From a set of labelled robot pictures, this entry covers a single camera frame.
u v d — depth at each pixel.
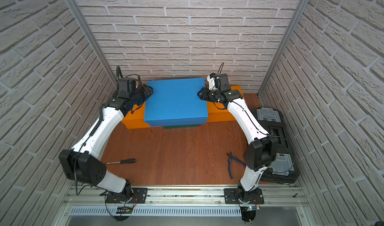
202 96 0.72
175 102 0.77
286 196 0.76
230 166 0.83
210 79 0.74
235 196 0.74
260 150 0.45
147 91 0.71
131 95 0.60
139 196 0.73
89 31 0.84
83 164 0.42
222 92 0.62
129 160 0.85
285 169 0.66
